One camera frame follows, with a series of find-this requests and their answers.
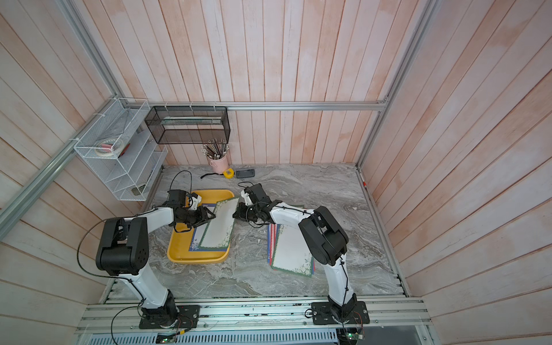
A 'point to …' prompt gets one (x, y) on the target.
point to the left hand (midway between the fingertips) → (212, 219)
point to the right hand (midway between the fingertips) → (232, 215)
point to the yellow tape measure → (229, 173)
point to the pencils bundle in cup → (215, 149)
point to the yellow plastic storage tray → (181, 238)
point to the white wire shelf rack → (130, 175)
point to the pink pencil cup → (218, 165)
